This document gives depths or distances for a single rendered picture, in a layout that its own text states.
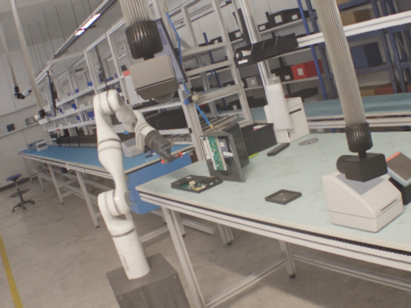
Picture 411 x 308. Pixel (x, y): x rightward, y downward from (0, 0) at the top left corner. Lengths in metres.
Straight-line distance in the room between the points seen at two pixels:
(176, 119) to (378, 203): 3.30
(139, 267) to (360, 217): 0.83
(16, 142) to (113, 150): 11.32
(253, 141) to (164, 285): 1.02
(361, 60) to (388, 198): 4.76
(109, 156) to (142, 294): 0.51
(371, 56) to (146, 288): 4.86
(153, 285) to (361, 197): 0.81
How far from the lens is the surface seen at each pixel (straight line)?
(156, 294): 1.55
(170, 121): 4.17
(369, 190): 1.10
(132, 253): 1.56
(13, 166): 12.86
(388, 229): 1.10
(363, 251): 1.13
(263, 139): 2.30
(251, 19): 2.53
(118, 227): 1.53
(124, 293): 1.52
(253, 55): 2.12
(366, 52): 5.77
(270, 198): 1.48
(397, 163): 1.22
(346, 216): 1.13
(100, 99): 1.70
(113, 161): 1.56
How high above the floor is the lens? 1.48
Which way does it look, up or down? 10 degrees down
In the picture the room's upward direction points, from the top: 16 degrees counter-clockwise
